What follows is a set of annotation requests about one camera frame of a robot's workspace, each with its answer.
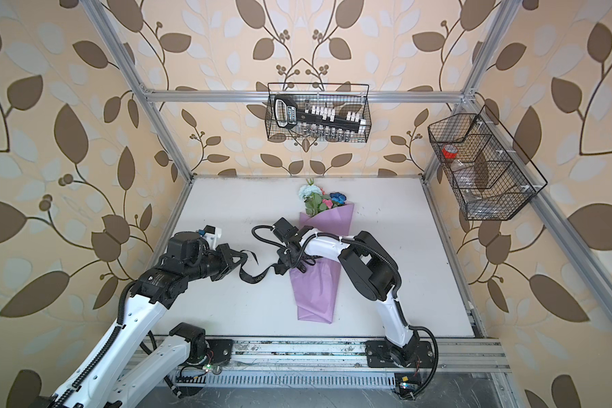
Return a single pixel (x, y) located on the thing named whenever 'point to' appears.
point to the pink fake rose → (328, 202)
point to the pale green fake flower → (306, 191)
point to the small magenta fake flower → (329, 203)
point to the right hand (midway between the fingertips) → (290, 255)
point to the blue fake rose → (337, 196)
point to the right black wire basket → (494, 177)
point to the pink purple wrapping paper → (315, 290)
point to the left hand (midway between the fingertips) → (249, 254)
